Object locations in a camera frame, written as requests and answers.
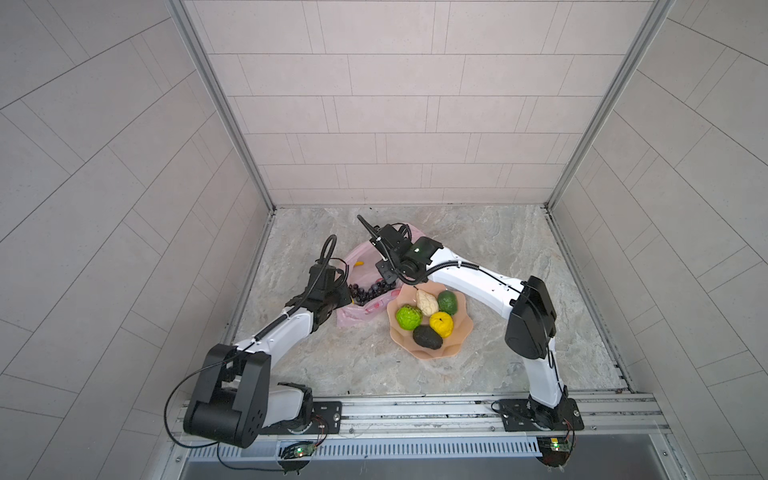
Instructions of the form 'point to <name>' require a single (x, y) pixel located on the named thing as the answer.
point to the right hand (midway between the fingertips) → (386, 265)
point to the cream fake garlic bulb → (427, 302)
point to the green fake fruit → (408, 317)
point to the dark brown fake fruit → (427, 337)
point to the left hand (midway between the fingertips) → (353, 285)
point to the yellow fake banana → (358, 263)
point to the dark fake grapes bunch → (361, 296)
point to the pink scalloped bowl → (404, 339)
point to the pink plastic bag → (364, 275)
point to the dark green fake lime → (448, 302)
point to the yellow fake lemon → (442, 323)
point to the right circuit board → (555, 450)
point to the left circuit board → (299, 450)
